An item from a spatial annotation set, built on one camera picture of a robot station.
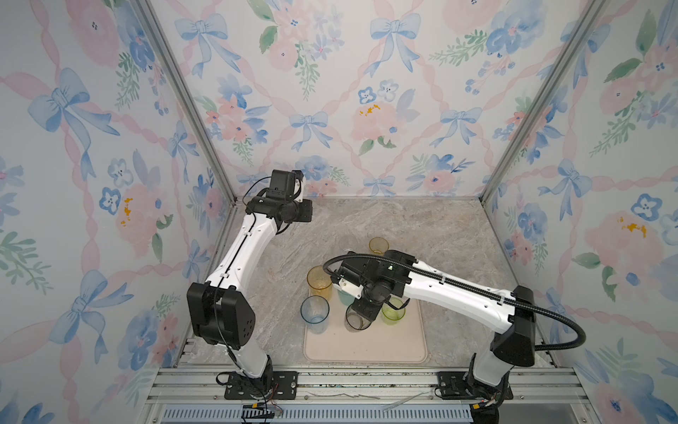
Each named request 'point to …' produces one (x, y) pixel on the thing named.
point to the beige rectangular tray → (378, 342)
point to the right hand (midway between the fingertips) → (363, 305)
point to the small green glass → (393, 316)
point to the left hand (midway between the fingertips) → (309, 207)
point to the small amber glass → (378, 246)
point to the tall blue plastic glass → (315, 310)
